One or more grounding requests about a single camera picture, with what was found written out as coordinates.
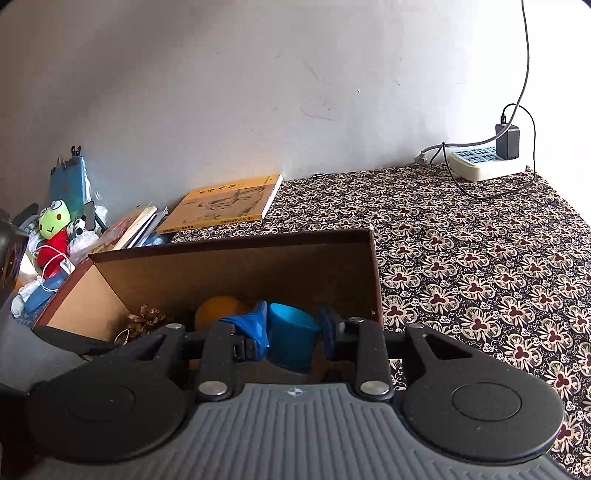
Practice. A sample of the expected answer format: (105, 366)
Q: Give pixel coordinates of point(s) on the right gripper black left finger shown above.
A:
(232, 340)

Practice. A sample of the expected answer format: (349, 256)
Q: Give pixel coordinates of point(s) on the brown cardboard box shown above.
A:
(307, 270)

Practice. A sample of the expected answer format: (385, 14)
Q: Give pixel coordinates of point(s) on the small panda plush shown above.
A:
(81, 240)

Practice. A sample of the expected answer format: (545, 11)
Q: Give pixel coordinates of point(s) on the black power adapter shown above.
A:
(508, 145)

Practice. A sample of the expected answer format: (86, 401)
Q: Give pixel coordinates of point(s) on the blue plastic cup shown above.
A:
(293, 335)

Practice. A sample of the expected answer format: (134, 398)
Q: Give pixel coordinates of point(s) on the floral patterned tablecloth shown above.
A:
(503, 266)

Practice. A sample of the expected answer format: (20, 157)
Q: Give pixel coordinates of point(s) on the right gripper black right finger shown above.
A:
(362, 343)

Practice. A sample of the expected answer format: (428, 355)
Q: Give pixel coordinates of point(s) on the pine cone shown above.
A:
(140, 325)

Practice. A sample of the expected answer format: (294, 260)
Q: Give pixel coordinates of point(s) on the white power strip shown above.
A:
(482, 164)

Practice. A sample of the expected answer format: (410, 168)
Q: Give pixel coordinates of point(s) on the brown wooden gourd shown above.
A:
(216, 308)

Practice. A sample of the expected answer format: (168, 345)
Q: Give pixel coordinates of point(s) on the stack of books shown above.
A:
(132, 230)

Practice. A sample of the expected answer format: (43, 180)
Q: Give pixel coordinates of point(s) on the yellow book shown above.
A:
(232, 202)

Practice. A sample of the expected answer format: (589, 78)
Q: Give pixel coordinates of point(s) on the green frog plush toy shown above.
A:
(53, 223)

